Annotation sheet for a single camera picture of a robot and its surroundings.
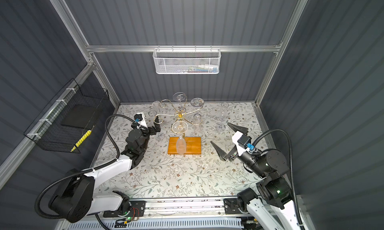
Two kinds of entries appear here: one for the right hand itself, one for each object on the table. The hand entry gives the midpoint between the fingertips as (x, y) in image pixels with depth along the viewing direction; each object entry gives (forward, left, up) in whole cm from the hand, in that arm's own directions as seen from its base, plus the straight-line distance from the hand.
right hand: (223, 133), depth 54 cm
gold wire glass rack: (+17, +18, -9) cm, 26 cm away
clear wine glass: (+56, +46, -43) cm, 84 cm away
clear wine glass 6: (+25, +36, -40) cm, 59 cm away
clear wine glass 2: (+27, +19, -7) cm, 34 cm away
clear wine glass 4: (+32, -7, -40) cm, 52 cm away
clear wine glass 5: (+8, +17, -7) cm, 20 cm away
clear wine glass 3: (+23, +10, -7) cm, 26 cm away
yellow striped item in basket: (+8, +62, -11) cm, 63 cm away
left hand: (+22, +37, -16) cm, 46 cm away
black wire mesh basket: (+12, +74, -9) cm, 76 cm away
